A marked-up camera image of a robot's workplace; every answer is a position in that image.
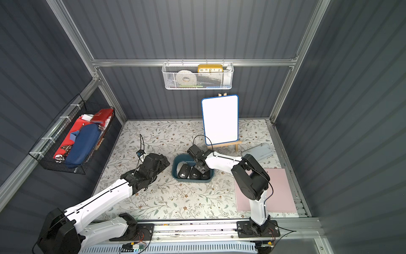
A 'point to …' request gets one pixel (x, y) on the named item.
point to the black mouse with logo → (205, 175)
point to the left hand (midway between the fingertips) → (162, 161)
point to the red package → (101, 117)
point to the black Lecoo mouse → (195, 174)
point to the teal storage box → (188, 159)
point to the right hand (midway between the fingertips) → (208, 160)
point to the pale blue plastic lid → (260, 152)
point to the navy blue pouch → (82, 144)
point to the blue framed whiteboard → (220, 119)
